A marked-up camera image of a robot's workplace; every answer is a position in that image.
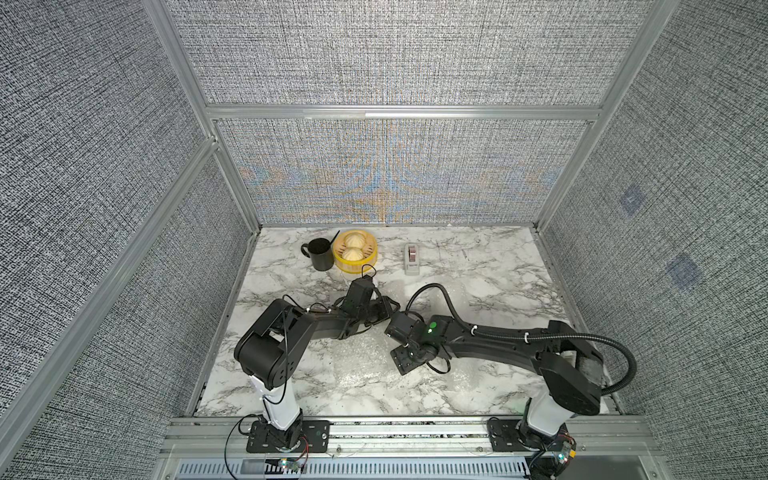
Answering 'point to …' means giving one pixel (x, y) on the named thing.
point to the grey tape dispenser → (412, 259)
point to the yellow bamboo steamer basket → (370, 251)
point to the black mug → (321, 252)
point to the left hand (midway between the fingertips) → (400, 309)
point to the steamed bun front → (353, 254)
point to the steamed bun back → (355, 239)
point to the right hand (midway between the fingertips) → (405, 351)
